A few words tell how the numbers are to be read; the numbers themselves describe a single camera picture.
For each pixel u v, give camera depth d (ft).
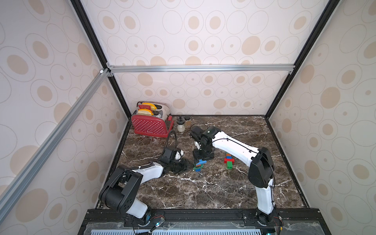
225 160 3.02
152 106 3.19
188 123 3.61
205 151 2.31
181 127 3.53
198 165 2.77
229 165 2.93
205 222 2.39
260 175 1.59
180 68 3.00
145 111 3.10
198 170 2.99
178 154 2.51
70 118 2.04
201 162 2.66
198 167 2.79
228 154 1.89
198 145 2.57
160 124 3.12
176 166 2.52
